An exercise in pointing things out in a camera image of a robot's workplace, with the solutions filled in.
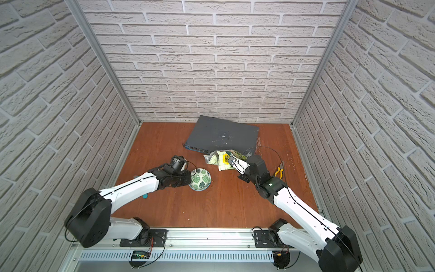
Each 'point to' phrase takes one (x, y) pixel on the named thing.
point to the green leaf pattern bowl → (200, 179)
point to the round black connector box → (281, 259)
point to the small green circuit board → (140, 254)
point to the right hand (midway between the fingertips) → (239, 160)
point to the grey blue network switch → (210, 134)
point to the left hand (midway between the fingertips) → (191, 174)
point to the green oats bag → (220, 158)
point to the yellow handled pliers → (281, 169)
